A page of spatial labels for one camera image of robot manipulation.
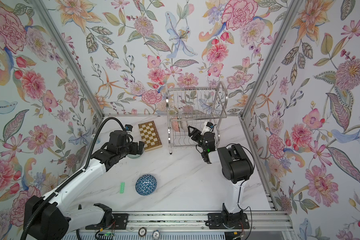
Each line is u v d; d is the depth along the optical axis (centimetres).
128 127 72
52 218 38
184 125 100
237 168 53
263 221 77
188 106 121
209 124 86
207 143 76
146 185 85
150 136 105
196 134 87
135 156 94
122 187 84
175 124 98
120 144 64
